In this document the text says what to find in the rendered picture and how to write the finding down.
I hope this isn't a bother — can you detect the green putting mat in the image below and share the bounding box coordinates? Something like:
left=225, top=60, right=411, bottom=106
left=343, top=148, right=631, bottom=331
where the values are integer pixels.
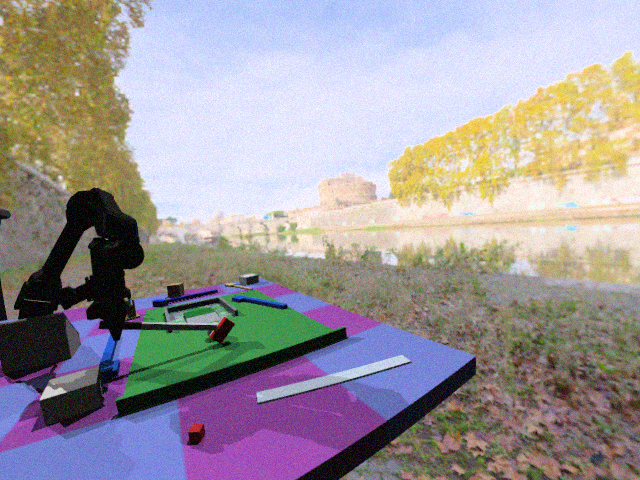
left=118, top=289, right=348, bottom=418

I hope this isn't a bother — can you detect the small red cube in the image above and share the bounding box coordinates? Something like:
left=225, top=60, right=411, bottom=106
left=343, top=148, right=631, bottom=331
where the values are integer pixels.
left=188, top=423, right=205, bottom=442

